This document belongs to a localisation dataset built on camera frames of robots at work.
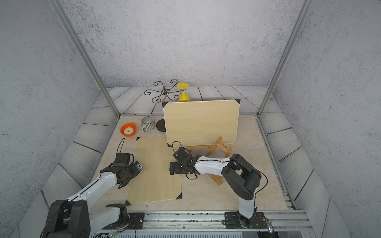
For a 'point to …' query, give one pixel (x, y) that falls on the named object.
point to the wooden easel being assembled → (227, 148)
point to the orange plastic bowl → (133, 125)
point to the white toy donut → (128, 130)
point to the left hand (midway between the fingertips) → (140, 171)
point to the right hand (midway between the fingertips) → (176, 170)
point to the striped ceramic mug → (147, 123)
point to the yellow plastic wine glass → (183, 97)
